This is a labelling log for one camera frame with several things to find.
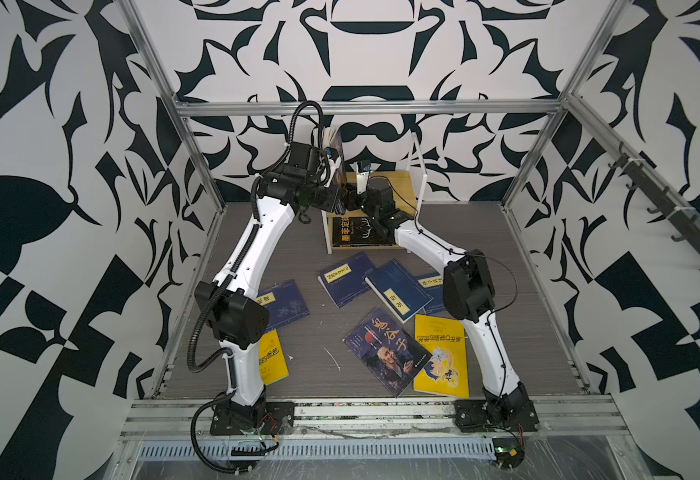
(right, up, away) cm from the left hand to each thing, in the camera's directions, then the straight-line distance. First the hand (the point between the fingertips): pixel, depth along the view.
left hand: (334, 187), depth 79 cm
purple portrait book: (+14, -44, +4) cm, 47 cm away
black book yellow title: (+6, -11, +26) cm, 29 cm away
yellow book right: (+29, -49, 0) cm, 57 cm away
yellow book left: (-17, -47, +4) cm, 50 cm away
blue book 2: (-16, -33, +13) cm, 39 cm away
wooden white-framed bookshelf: (+22, +2, +24) cm, 33 cm away
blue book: (+3, -27, +18) cm, 33 cm away
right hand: (+3, +4, +13) cm, 14 cm away
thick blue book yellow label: (+19, -30, +15) cm, 39 cm away
